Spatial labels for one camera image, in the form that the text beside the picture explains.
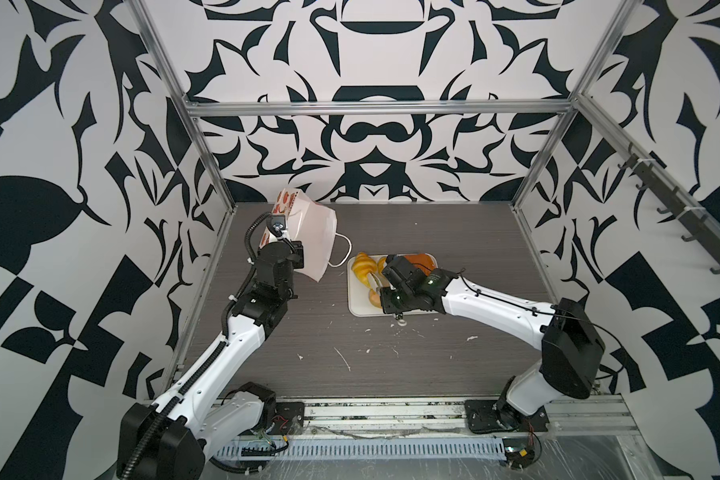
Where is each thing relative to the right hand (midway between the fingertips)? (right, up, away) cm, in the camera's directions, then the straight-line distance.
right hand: (382, 301), depth 83 cm
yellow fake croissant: (-5, +8, +13) cm, 16 cm away
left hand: (-26, +19, -8) cm, 33 cm away
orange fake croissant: (+14, +9, +18) cm, 25 cm away
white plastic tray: (-7, -2, +11) cm, 13 cm away
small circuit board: (+31, -33, -12) cm, 47 cm away
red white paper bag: (-22, +22, +17) cm, 35 cm away
